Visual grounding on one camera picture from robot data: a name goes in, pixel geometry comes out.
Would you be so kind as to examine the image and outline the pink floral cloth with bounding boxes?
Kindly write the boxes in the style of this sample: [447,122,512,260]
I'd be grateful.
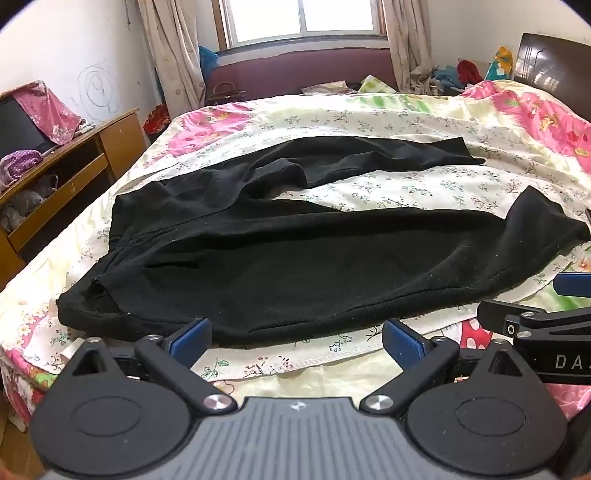
[11,79,85,147]

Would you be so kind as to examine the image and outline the purple crochet cloth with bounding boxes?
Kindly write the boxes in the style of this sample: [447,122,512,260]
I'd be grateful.
[0,150,45,186]

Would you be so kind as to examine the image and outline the colourful flowered bedspread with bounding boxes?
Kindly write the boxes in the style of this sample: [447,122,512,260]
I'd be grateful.
[0,258,591,432]

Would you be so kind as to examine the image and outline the black television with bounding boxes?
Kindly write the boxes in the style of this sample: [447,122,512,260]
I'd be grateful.
[0,95,57,161]

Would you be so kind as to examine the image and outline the beige patterned curtain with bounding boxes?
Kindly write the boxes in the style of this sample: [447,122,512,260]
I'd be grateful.
[137,0,208,117]
[382,0,435,92]

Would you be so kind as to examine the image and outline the red patterned bag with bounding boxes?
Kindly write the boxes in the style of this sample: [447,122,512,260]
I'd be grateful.
[143,104,172,136]

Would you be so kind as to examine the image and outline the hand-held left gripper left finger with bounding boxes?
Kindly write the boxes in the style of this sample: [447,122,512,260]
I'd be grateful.
[55,318,237,415]

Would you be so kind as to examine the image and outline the pile of colourful clothes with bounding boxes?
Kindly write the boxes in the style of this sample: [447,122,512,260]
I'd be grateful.
[413,59,486,97]

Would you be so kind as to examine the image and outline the wooden cabinet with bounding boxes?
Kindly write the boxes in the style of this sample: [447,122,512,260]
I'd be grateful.
[0,108,148,278]

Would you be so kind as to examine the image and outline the colourful cartoon pillow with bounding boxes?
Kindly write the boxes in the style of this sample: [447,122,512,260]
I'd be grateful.
[484,45,514,82]

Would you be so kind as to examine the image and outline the dark wooden headboard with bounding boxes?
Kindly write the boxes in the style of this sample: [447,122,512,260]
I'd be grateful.
[513,32,591,118]

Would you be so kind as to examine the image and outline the crumpled grey plastic bag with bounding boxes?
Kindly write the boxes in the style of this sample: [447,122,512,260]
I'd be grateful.
[0,173,62,232]

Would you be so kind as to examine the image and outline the pink cartoon quilt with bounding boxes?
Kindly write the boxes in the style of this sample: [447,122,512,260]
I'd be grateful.
[459,78,591,178]

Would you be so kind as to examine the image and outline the green patterned cloth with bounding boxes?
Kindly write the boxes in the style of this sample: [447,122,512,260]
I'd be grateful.
[300,75,399,96]

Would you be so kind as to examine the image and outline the brown handbag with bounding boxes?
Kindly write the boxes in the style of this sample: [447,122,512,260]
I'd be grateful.
[206,82,246,105]

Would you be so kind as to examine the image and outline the white floral bed sheet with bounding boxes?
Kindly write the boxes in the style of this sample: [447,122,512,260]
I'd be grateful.
[0,90,591,384]

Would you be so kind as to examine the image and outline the black pants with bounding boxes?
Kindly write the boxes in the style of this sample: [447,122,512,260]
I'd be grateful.
[56,135,591,348]

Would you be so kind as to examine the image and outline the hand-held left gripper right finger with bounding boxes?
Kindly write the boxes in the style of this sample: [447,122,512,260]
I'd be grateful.
[360,318,546,415]

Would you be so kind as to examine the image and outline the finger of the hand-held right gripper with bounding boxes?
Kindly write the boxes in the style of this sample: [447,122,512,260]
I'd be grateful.
[553,271,591,297]
[477,299,591,341]

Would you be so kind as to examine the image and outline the blue plastic bag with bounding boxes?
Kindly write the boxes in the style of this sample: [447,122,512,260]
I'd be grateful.
[198,46,221,82]

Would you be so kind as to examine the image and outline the window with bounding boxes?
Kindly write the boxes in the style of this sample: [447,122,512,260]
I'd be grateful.
[212,0,389,51]

